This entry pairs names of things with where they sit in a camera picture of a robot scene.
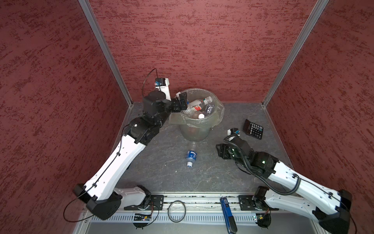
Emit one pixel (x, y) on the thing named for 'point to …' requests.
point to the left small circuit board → (140, 217)
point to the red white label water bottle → (198, 114)
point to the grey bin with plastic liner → (195, 129)
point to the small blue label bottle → (191, 155)
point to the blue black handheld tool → (229, 219)
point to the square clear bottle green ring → (208, 100)
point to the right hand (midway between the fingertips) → (221, 149)
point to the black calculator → (252, 129)
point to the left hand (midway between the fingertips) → (177, 98)
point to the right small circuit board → (260, 217)
